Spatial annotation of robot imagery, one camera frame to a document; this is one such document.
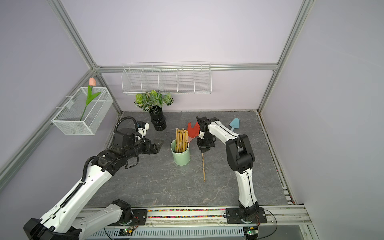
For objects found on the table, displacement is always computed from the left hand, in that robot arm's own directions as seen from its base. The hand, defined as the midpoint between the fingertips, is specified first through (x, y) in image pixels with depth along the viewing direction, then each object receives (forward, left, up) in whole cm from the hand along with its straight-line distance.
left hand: (156, 141), depth 74 cm
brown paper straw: (-2, -24, -23) cm, 33 cm away
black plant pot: (+28, +5, -15) cm, 32 cm away
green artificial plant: (+33, +9, -1) cm, 34 cm away
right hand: (+5, -24, -21) cm, 32 cm away
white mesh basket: (+17, +44, +3) cm, 47 cm away
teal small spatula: (+28, -51, -24) cm, 63 cm away
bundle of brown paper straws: (+6, -12, -9) cm, 16 cm away
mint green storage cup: (0, -10, -20) cm, 22 cm away
